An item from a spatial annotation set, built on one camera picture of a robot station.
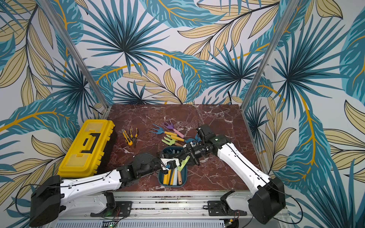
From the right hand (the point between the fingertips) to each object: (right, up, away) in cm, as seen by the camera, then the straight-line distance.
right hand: (175, 162), depth 64 cm
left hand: (0, +1, +8) cm, 8 cm away
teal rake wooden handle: (+1, -14, +17) cm, 23 cm away
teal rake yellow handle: (-7, -14, +15) cm, 22 cm away
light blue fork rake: (-1, -14, +16) cm, 21 cm away
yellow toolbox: (-45, +2, +11) cm, 47 cm away
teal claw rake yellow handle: (+10, +10, +1) cm, 14 cm away
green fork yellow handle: (-2, +7, +36) cm, 36 cm away
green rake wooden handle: (+4, +1, -6) cm, 7 cm away
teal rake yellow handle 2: (-5, -14, +17) cm, 22 cm away
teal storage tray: (-5, +1, +24) cm, 25 cm away
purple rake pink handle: (-6, +14, +42) cm, 45 cm away
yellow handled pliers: (-31, +6, +35) cm, 47 cm away
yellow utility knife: (-37, +7, +35) cm, 51 cm away
